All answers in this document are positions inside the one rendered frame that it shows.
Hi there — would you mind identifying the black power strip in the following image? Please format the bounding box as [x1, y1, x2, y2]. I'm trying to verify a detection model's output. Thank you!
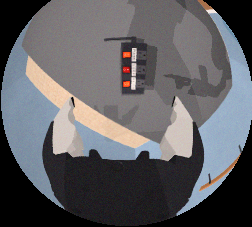
[104, 36, 147, 94]

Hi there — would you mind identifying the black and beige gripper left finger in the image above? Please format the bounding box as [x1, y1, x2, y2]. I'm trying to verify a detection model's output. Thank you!
[42, 97, 84, 193]

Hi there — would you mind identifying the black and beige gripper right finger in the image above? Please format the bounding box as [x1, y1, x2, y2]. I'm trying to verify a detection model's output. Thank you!
[159, 96, 204, 199]

